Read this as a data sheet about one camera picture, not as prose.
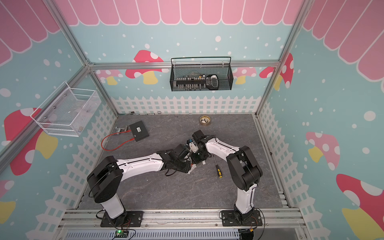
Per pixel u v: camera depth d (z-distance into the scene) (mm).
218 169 895
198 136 770
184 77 940
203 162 934
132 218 744
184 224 741
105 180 458
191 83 895
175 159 684
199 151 786
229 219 729
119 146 1025
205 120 1156
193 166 886
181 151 690
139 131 1082
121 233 727
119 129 1091
